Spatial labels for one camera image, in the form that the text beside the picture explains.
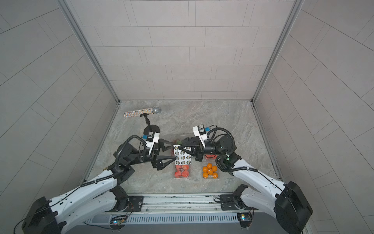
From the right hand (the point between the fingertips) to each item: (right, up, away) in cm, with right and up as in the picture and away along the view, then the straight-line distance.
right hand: (182, 152), depth 59 cm
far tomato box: (+12, -4, +5) cm, 14 cm away
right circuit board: (+29, -34, +9) cm, 46 cm away
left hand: (-3, -1, +2) cm, 4 cm away
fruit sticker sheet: (0, -3, +2) cm, 3 cm away
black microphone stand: (-24, +6, +35) cm, 43 cm away
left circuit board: (-29, -32, +4) cm, 43 cm away
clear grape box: (+3, +5, -2) cm, 6 cm away
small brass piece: (-45, -15, +21) cm, 52 cm away
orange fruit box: (+14, -16, +20) cm, 29 cm away
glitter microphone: (-17, +18, +21) cm, 32 cm away
